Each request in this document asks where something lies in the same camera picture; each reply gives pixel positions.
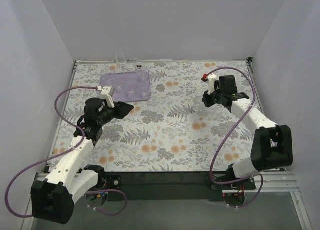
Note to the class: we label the clear champagne flute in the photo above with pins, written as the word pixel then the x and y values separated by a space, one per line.
pixel 140 67

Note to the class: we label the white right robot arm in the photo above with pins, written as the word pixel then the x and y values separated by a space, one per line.
pixel 272 145

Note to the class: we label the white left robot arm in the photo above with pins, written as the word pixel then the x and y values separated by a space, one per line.
pixel 54 197

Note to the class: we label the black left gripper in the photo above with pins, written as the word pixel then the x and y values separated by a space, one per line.
pixel 116 110

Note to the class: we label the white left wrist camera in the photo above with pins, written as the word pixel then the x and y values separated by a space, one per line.
pixel 106 92

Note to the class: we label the small clear shot glass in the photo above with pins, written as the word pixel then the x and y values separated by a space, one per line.
pixel 119 87

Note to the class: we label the clear small tumbler glass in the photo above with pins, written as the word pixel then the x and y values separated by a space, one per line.
pixel 198 105

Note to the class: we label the clear plain drinking glass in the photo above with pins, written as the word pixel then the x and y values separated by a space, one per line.
pixel 120 59

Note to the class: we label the clear wine glass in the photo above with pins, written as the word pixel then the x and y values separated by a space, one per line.
pixel 144 75

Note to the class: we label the clear tall tumbler glass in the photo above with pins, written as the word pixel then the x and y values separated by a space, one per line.
pixel 131 88

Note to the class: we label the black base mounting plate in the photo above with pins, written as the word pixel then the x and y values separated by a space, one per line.
pixel 165 186

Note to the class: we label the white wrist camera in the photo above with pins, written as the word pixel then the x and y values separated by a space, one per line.
pixel 106 92
pixel 210 79

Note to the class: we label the floral patterned table mat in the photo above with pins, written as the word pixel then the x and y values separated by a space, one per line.
pixel 165 134

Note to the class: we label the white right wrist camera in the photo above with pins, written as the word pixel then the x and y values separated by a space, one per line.
pixel 210 79

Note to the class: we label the aluminium frame rail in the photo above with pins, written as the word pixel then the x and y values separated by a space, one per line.
pixel 273 181

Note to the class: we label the lilac plastic tray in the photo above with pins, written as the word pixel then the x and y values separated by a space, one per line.
pixel 122 77

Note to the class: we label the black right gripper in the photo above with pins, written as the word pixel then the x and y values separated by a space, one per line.
pixel 208 100

